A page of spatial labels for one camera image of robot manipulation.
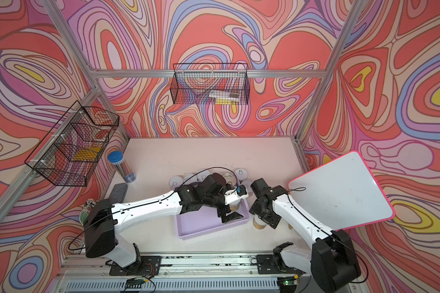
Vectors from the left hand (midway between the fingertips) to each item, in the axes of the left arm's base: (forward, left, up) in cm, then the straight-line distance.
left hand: (241, 205), depth 72 cm
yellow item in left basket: (+15, +62, +14) cm, 65 cm away
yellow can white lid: (+23, -2, -11) cm, 26 cm away
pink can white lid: (+17, -6, -13) cm, 22 cm away
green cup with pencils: (-1, +62, 0) cm, 62 cm away
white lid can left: (+20, +22, -11) cm, 32 cm away
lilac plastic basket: (0, +15, -16) cm, 22 cm away
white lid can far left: (+18, +32, -11) cm, 38 cm away
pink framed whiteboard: (+5, -43, +1) cm, 43 cm away
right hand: (-2, -10, -13) cm, 17 cm away
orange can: (-3, -8, -11) cm, 14 cm away
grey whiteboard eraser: (+13, +62, -15) cm, 65 cm away
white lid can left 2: (+22, +18, -12) cm, 31 cm away
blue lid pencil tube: (+22, +57, +2) cm, 61 cm away
